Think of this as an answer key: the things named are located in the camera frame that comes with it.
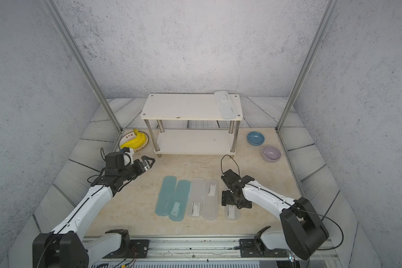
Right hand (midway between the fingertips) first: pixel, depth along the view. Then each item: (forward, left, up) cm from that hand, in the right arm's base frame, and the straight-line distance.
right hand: (234, 203), depth 84 cm
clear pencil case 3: (+2, +12, -2) cm, 12 cm away
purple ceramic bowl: (+31, -26, 0) cm, 40 cm away
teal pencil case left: (+4, +36, -2) cm, 36 cm away
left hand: (+14, +40, +15) cm, 45 cm away
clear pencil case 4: (-4, +1, -2) cm, 5 cm away
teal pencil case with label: (-1, +28, 0) cm, 28 cm away
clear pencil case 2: (0, +19, 0) cm, 19 cm away
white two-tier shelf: (+57, +26, 0) cm, 63 cm away
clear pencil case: (+34, +3, +32) cm, 47 cm away
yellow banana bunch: (+38, +57, +4) cm, 69 cm away
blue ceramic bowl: (+43, -18, 0) cm, 47 cm away
